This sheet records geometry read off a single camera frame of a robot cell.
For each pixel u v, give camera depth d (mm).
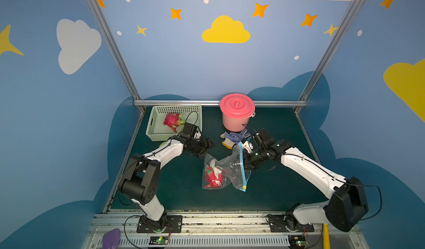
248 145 726
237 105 984
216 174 751
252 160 690
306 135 1139
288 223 665
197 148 802
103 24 781
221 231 734
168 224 733
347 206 413
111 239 707
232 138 1021
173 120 1034
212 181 799
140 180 460
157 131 1079
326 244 687
